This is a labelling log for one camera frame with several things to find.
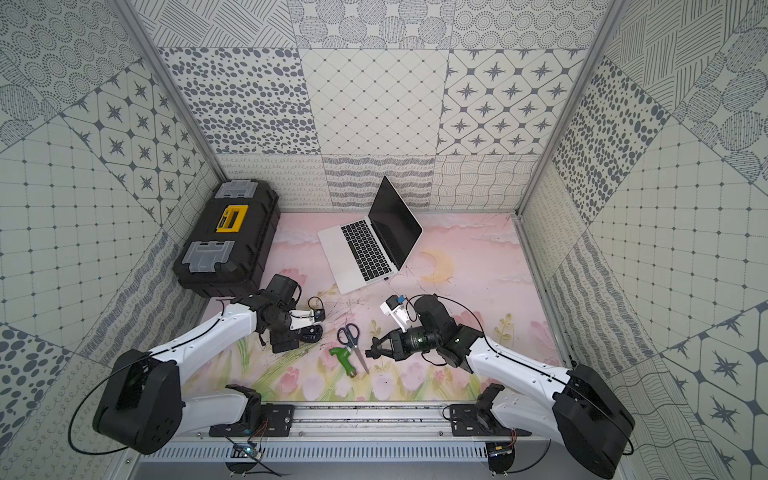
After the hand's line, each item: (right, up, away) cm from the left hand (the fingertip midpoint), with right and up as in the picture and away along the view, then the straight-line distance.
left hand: (285, 318), depth 87 cm
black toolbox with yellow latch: (-17, +20, -1) cm, 26 cm away
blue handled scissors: (+18, -6, +1) cm, 19 cm away
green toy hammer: (+17, -9, -3) cm, 20 cm away
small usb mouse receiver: (+30, +10, +14) cm, 34 cm away
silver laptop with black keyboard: (+23, +20, +21) cm, 37 cm away
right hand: (+28, -5, -13) cm, 31 cm away
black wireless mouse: (+8, -5, -1) cm, 9 cm away
